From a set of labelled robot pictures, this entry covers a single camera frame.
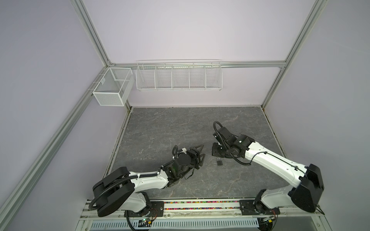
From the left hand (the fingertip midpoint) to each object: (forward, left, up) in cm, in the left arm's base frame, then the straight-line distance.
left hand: (207, 150), depth 76 cm
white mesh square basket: (+51, +61, +4) cm, 79 cm away
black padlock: (0, -9, -17) cm, 20 cm away
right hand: (+1, -4, -4) cm, 5 cm away
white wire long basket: (+51, +13, +13) cm, 55 cm away
